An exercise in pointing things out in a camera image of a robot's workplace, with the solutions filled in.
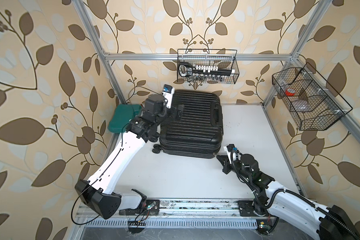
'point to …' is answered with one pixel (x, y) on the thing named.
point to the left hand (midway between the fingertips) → (172, 101)
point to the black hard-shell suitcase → (199, 134)
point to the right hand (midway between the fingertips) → (217, 156)
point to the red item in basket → (290, 92)
